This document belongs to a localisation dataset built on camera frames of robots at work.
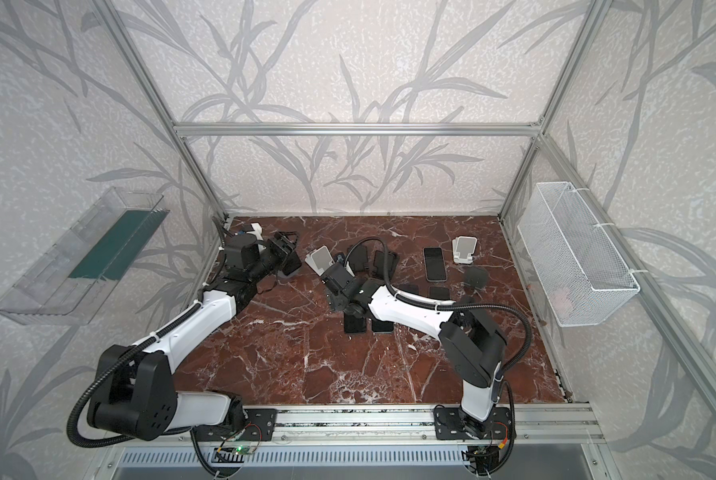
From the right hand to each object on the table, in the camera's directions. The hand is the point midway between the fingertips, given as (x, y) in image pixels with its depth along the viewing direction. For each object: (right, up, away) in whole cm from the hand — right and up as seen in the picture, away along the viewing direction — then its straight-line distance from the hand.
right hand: (344, 280), depth 88 cm
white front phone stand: (+40, +9, +16) cm, 44 cm away
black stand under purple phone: (+11, +5, +11) cm, 16 cm away
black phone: (+2, -14, +4) cm, 15 cm away
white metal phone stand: (-9, +5, +12) cm, 16 cm away
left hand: (-12, +15, -5) cm, 19 cm away
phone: (+11, -15, +3) cm, 19 cm away
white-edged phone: (+31, +3, +17) cm, 35 cm away
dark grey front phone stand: (+44, -1, +14) cm, 47 cm away
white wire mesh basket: (+52, +5, -27) cm, 59 cm away
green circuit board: (-22, -38, -17) cm, 48 cm away
